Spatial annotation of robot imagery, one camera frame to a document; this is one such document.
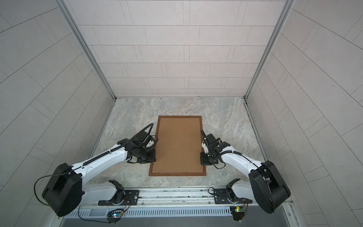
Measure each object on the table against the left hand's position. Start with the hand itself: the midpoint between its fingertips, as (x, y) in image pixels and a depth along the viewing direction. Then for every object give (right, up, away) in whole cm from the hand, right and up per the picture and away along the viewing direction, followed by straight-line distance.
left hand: (160, 158), depth 81 cm
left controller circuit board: (-18, -20, -16) cm, 32 cm away
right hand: (+24, -3, +2) cm, 24 cm away
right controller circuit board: (+40, -21, -13) cm, 47 cm away
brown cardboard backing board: (+9, +4, +6) cm, 12 cm away
